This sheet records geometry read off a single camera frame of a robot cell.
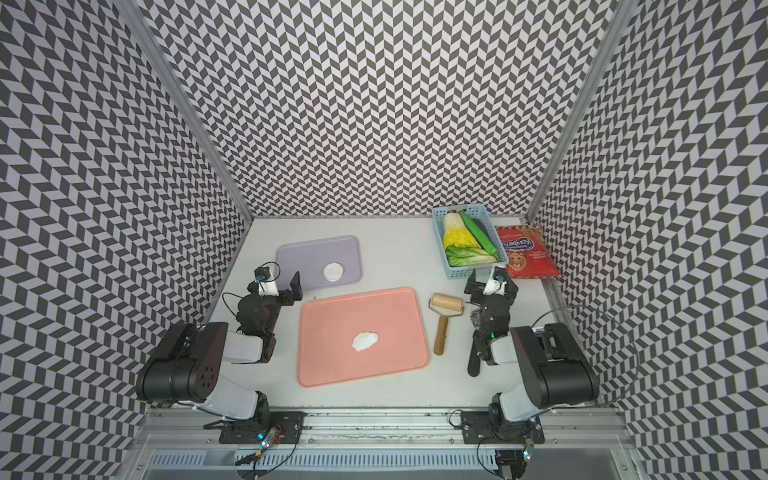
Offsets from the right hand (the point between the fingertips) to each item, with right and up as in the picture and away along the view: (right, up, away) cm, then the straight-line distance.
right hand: (490, 276), depth 89 cm
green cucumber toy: (+1, +13, +18) cm, 22 cm away
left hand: (-63, +1, +1) cm, 63 cm away
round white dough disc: (-50, 0, +13) cm, 52 cm away
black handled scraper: (-6, -24, -5) cm, 26 cm away
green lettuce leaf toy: (-6, +6, +9) cm, 12 cm away
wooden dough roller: (-12, -11, +10) cm, 19 cm away
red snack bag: (+17, +7, +12) cm, 22 cm away
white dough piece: (-38, -19, -3) cm, 42 cm away
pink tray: (-49, -15, 0) cm, 51 cm away
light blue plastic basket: (+5, +20, +25) cm, 32 cm away
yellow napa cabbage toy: (-7, +14, +15) cm, 21 cm away
